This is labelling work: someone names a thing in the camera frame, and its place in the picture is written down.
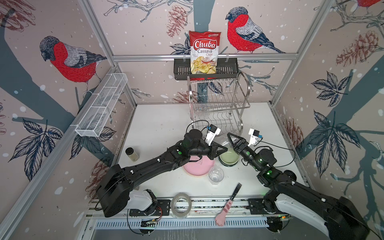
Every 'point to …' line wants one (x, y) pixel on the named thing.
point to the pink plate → (198, 165)
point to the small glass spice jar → (131, 154)
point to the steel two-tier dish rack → (218, 102)
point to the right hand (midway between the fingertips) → (224, 140)
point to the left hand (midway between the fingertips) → (226, 150)
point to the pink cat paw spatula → (220, 219)
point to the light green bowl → (228, 158)
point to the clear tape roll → (173, 212)
